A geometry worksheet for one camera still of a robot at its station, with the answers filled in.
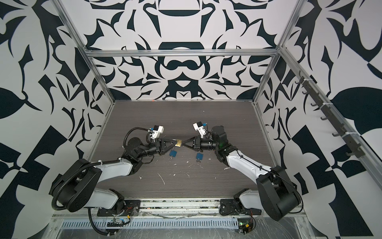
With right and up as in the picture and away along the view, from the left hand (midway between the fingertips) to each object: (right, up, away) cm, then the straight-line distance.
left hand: (177, 141), depth 72 cm
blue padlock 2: (+11, -13, +20) cm, 26 cm away
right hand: (+3, -2, +1) cm, 3 cm away
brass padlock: (0, -1, +2) cm, 3 cm away
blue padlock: (-5, -11, +22) cm, 25 cm away
